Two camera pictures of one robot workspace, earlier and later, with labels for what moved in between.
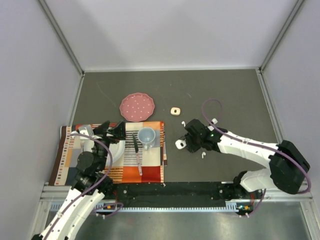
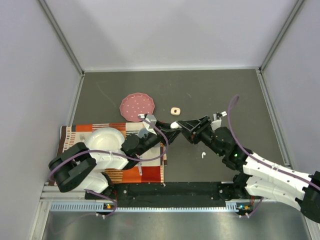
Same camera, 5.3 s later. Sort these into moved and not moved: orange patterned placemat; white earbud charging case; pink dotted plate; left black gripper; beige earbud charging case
Moved: white earbud charging case; left black gripper
Not moved: beige earbud charging case; pink dotted plate; orange patterned placemat
